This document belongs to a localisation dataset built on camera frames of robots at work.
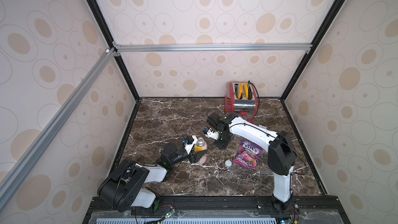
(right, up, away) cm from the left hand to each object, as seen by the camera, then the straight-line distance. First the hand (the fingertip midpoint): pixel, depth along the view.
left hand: (206, 147), depth 79 cm
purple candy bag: (+24, -6, +9) cm, 27 cm away
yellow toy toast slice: (+22, +32, +20) cm, 43 cm away
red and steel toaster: (+22, +25, +15) cm, 37 cm away
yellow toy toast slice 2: (+25, +32, +18) cm, 44 cm away
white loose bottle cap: (+13, -11, +8) cm, 19 cm away
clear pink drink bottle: (-3, +2, -3) cm, 4 cm away
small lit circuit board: (-18, -29, -9) cm, 35 cm away
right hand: (+8, -2, +7) cm, 11 cm away
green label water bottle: (+39, +8, +23) cm, 46 cm away
